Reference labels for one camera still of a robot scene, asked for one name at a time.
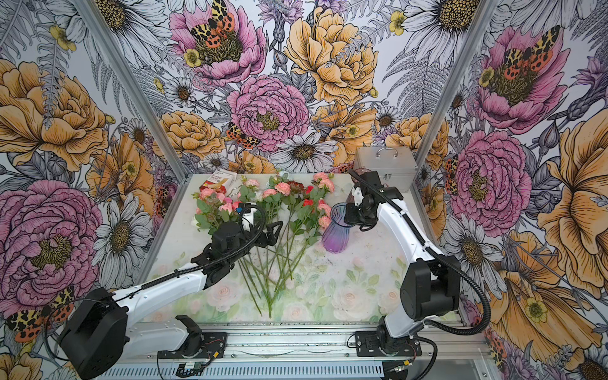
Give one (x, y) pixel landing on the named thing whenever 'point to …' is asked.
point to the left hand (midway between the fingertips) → (272, 227)
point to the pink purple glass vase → (336, 237)
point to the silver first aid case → (397, 165)
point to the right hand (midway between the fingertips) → (350, 224)
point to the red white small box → (219, 180)
